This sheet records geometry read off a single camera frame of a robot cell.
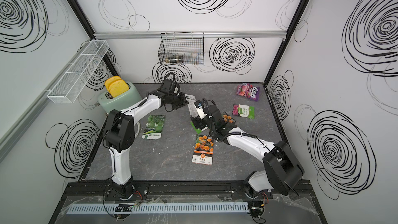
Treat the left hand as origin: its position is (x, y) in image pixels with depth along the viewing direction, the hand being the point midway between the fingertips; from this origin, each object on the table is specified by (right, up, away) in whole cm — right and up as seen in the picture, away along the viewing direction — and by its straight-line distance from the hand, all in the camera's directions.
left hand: (189, 101), depth 94 cm
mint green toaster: (-48, -1, -3) cm, 48 cm away
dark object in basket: (-7, +25, -5) cm, 26 cm away
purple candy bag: (+43, +8, +19) cm, 47 cm away
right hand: (+6, -5, -10) cm, 13 cm away
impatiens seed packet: (+6, -18, +1) cm, 19 cm away
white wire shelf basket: (-55, +8, -21) cm, 60 cm away
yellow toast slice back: (-48, +13, -3) cm, 50 cm away
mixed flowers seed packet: (+1, +2, +4) cm, 5 cm away
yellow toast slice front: (-42, +9, -3) cm, 43 cm away
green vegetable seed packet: (-23, -16, +3) cm, 28 cm away
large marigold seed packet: (+9, -27, -7) cm, 29 cm away
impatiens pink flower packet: (+36, -7, +11) cm, 38 cm away
